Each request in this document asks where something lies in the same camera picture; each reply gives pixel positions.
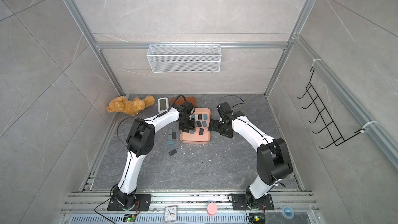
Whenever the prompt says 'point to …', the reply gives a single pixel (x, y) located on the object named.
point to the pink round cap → (212, 209)
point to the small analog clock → (170, 213)
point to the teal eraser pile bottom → (192, 132)
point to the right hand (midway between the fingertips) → (217, 131)
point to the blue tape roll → (287, 211)
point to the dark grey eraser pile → (174, 135)
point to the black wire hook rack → (337, 137)
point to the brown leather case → (180, 100)
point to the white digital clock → (162, 104)
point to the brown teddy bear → (132, 107)
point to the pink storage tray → (201, 135)
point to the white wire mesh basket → (184, 58)
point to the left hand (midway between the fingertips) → (196, 128)
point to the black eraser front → (198, 123)
